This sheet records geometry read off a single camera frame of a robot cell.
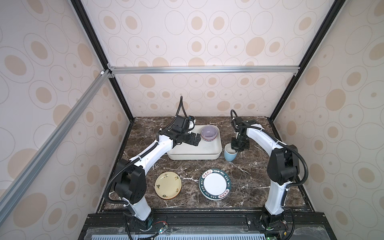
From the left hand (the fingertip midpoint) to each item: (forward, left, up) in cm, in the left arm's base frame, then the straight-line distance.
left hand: (197, 134), depth 85 cm
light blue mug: (-7, -19, -10) cm, 23 cm away
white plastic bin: (+1, -6, -19) cm, 20 cm away
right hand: (-3, -24, -12) cm, 27 cm away
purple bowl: (+13, -8, -17) cm, 23 cm away
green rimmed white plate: (-23, -10, -17) cm, 30 cm away
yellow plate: (-23, +17, -19) cm, 34 cm away
